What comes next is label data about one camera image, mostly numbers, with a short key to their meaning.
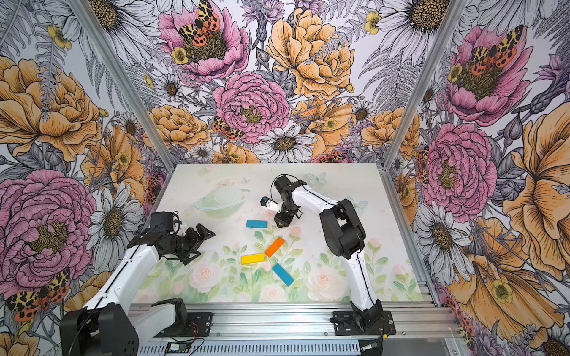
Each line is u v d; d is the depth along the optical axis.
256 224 1.00
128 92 0.91
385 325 0.72
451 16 0.73
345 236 0.58
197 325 0.73
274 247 0.92
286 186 0.82
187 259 0.73
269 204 0.89
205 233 0.77
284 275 0.85
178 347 0.70
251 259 0.89
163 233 0.66
